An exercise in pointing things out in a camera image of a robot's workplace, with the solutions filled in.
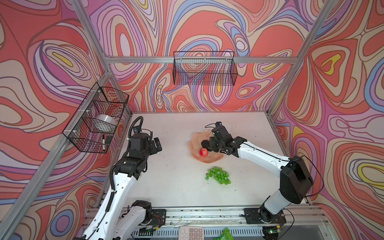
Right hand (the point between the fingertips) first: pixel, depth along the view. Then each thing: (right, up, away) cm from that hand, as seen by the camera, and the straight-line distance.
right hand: (214, 143), depth 88 cm
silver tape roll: (-56, +15, -14) cm, 60 cm away
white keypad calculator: (-14, -40, -19) cm, 46 cm away
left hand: (-34, +3, -12) cm, 37 cm away
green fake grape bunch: (+2, -17, -6) cm, 18 cm away
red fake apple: (-6, -6, +5) cm, 10 cm away
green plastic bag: (+3, -41, -19) cm, 45 cm away
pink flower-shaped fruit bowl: (-12, -2, +10) cm, 16 cm away
